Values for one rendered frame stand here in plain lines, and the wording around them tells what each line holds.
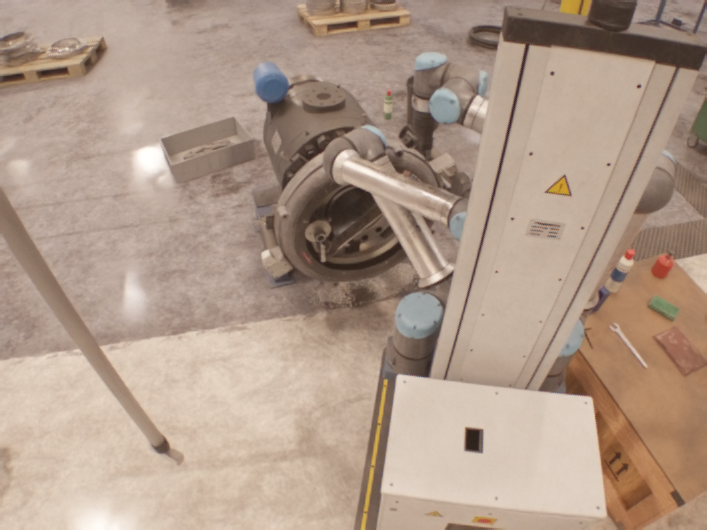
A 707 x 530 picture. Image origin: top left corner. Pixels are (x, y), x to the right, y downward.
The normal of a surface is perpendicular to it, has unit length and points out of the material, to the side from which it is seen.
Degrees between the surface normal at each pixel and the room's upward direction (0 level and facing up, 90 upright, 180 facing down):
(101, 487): 0
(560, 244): 90
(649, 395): 0
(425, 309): 5
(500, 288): 90
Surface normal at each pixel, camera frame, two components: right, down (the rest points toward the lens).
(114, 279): 0.00, -0.69
